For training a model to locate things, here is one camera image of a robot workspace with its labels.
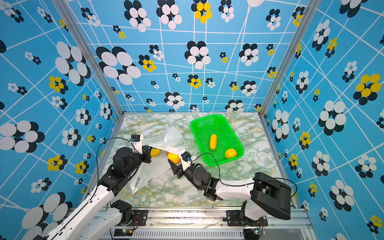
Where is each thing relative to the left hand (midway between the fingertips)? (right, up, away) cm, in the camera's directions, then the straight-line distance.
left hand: (152, 144), depth 77 cm
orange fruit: (+12, -5, -7) cm, 15 cm away
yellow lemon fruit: (+44, -7, +14) cm, 47 cm away
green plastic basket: (+28, +9, +35) cm, 45 cm away
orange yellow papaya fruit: (+34, +1, +22) cm, 41 cm away
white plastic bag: (+10, +1, +3) cm, 11 cm away
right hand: (+13, -5, -4) cm, 14 cm away
